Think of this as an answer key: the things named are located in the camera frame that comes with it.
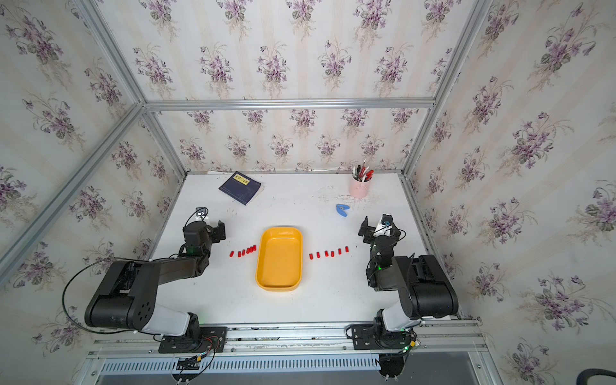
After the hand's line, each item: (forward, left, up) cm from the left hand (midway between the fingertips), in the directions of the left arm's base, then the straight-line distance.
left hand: (209, 223), depth 92 cm
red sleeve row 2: (-9, -13, -8) cm, 18 cm away
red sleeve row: (-9, -12, -8) cm, 17 cm away
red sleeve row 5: (-10, -43, -7) cm, 45 cm away
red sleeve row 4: (-7, -18, -7) cm, 20 cm away
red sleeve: (-9, -9, -8) cm, 15 cm away
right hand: (-2, -67, +5) cm, 67 cm away
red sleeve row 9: (-8, -54, -6) cm, 55 cm away
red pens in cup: (+24, -64, +3) cm, 69 cm away
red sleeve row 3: (-8, -15, -7) cm, 18 cm away
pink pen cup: (+19, -63, -1) cm, 65 cm away
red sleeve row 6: (-10, -46, -7) cm, 48 cm away
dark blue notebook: (+25, -7, -7) cm, 26 cm away
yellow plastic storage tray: (-15, -28, -6) cm, 32 cm away
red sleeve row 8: (-9, -51, -7) cm, 53 cm away
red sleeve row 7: (-9, -48, -7) cm, 50 cm away
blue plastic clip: (+11, -54, -5) cm, 55 cm away
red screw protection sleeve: (-11, -40, -6) cm, 42 cm away
